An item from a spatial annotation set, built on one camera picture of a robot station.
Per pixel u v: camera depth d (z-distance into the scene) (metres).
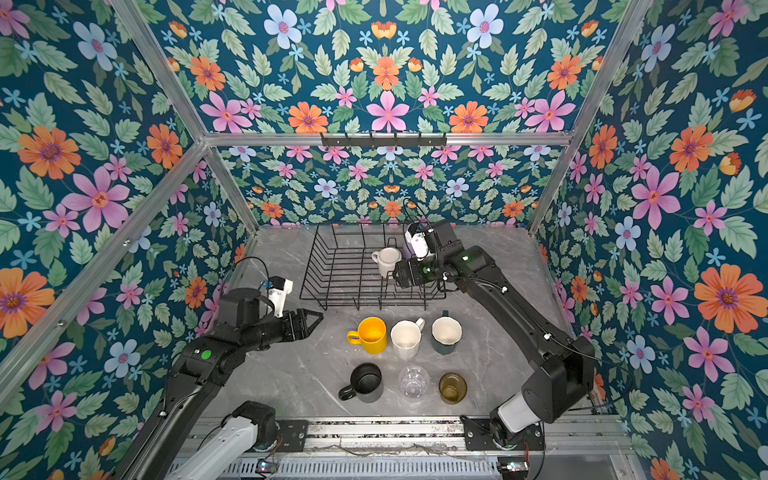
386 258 0.98
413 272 0.67
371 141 0.91
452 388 0.81
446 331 0.86
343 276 1.05
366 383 0.82
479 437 0.73
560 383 0.41
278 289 0.64
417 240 0.70
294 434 0.74
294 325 0.61
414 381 0.82
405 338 0.86
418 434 0.75
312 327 0.66
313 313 0.67
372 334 0.89
